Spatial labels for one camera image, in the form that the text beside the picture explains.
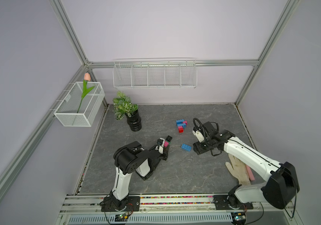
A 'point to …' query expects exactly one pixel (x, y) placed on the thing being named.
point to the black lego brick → (169, 138)
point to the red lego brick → (180, 130)
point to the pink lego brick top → (185, 122)
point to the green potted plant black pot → (123, 106)
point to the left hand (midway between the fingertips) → (166, 145)
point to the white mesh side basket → (65, 115)
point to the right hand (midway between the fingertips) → (198, 145)
